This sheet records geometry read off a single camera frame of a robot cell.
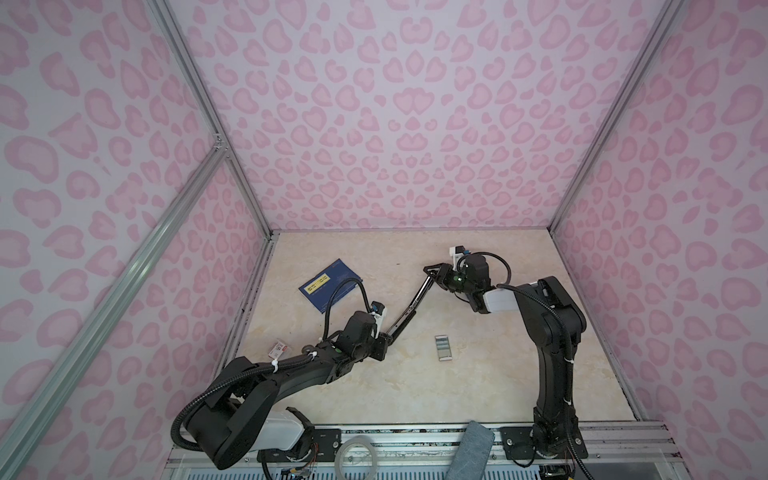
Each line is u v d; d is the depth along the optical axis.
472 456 0.69
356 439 0.76
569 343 0.56
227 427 0.41
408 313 0.95
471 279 0.84
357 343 0.68
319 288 1.01
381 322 0.80
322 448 0.72
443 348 0.90
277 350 0.88
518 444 0.73
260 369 0.48
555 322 0.54
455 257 0.95
